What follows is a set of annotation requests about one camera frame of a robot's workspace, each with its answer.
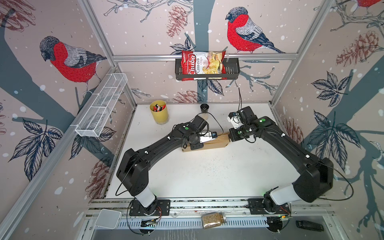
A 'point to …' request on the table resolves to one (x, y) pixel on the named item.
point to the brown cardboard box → (222, 140)
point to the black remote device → (308, 225)
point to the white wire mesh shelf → (96, 116)
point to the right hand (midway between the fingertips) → (227, 138)
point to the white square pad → (107, 218)
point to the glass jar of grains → (212, 220)
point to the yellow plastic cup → (159, 110)
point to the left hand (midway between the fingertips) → (199, 139)
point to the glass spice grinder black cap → (204, 107)
